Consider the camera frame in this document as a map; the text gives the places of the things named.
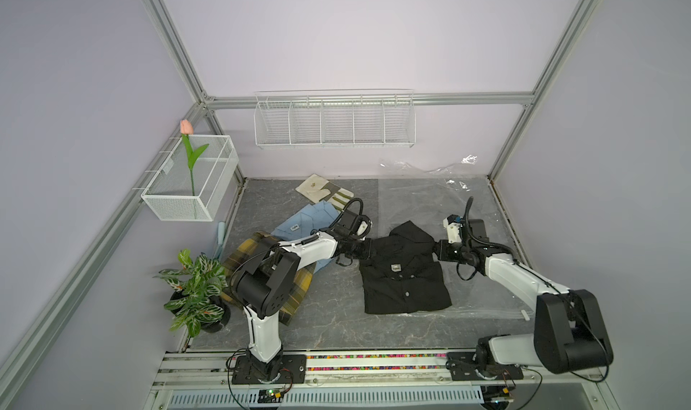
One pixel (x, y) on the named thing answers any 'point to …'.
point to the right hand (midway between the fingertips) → (435, 245)
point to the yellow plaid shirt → (300, 288)
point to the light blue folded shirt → (315, 216)
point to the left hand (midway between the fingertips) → (376, 253)
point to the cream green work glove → (317, 189)
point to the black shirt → (402, 273)
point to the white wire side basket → (170, 193)
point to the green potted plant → (198, 303)
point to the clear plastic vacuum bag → (412, 193)
